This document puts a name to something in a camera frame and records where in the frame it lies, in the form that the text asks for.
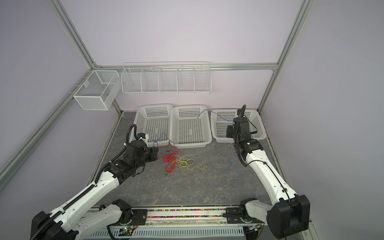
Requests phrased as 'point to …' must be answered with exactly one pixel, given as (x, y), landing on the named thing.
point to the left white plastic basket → (156, 120)
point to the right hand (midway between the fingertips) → (235, 125)
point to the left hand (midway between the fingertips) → (158, 150)
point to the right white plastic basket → (220, 119)
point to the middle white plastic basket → (190, 127)
